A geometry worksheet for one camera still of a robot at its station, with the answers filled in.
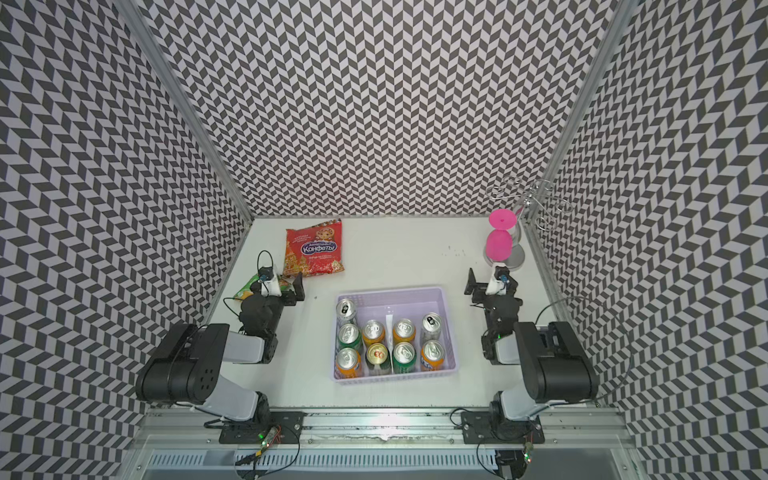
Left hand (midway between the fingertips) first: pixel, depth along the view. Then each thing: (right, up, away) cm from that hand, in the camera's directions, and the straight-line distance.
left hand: (286, 274), depth 90 cm
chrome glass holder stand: (+73, +20, -8) cm, 76 cm away
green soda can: (+21, -16, -8) cm, 28 cm away
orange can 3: (+22, -21, -16) cm, 34 cm away
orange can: (+27, -16, -7) cm, 32 cm away
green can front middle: (+36, -20, -14) cm, 44 cm away
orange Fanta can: (+43, -20, -15) cm, 50 cm away
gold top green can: (+29, -21, -13) cm, 38 cm away
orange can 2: (+36, -15, -7) cm, 40 cm away
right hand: (+61, 0, -1) cm, 61 cm away
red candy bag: (+5, +7, +13) cm, 16 cm away
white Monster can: (+20, -9, -12) cm, 25 cm away
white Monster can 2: (+43, -13, -13) cm, 47 cm away
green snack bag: (-14, -6, +4) cm, 16 cm away
